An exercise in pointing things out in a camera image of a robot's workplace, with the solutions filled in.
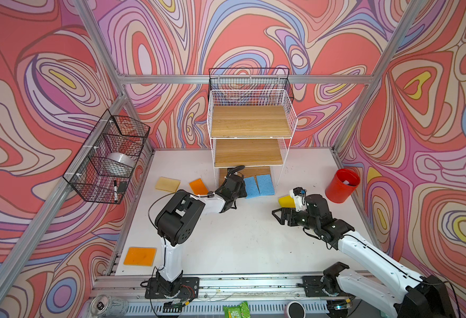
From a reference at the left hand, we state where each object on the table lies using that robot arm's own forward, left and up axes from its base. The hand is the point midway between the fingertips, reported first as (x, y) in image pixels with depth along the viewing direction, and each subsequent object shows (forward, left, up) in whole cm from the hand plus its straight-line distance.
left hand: (245, 184), depth 98 cm
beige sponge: (+4, +43, -5) cm, 43 cm away
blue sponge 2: (0, -3, -3) cm, 4 cm away
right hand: (-20, -14, +5) cm, 25 cm away
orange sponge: (+1, +24, -4) cm, 25 cm away
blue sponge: (+2, -11, -3) cm, 11 cm away
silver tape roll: (-11, +48, +28) cm, 56 cm away
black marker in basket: (-17, +50, +20) cm, 56 cm away
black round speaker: (-51, -15, 0) cm, 53 cm away
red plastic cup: (-5, -44, +7) cm, 45 cm away
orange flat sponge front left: (-34, +44, -3) cm, 55 cm away
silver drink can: (-51, +44, +8) cm, 68 cm away
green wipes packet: (-52, +5, -3) cm, 52 cm away
